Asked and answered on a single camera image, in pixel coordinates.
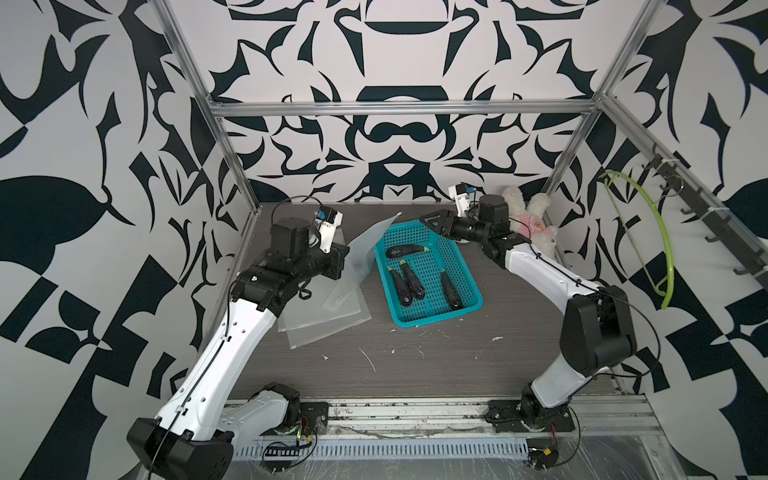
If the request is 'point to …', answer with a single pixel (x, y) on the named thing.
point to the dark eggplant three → (415, 285)
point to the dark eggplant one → (405, 250)
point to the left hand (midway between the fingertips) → (343, 243)
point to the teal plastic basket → (423, 275)
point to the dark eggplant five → (454, 299)
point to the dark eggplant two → (405, 295)
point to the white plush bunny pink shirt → (526, 218)
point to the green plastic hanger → (669, 290)
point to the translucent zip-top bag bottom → (311, 333)
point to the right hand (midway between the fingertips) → (424, 216)
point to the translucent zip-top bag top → (357, 263)
